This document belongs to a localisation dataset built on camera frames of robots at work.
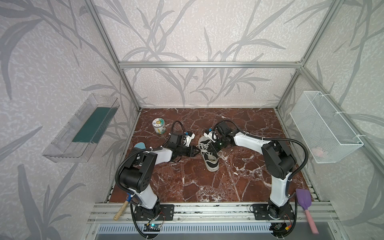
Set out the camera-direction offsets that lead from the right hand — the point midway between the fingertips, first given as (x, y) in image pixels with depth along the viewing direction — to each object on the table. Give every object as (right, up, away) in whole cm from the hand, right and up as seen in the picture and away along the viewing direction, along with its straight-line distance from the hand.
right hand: (209, 145), depth 94 cm
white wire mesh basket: (+48, +8, -33) cm, 59 cm away
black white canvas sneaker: (+1, -11, -8) cm, 14 cm away
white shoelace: (-4, -1, 0) cm, 4 cm away
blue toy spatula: (-29, -11, -43) cm, 53 cm away
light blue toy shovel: (-46, -1, +6) cm, 46 cm away
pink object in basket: (+54, 0, -20) cm, 57 cm away
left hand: (-6, 0, -2) cm, 6 cm away
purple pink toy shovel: (+50, -26, -15) cm, 59 cm away
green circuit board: (-28, -36, -22) cm, 51 cm away
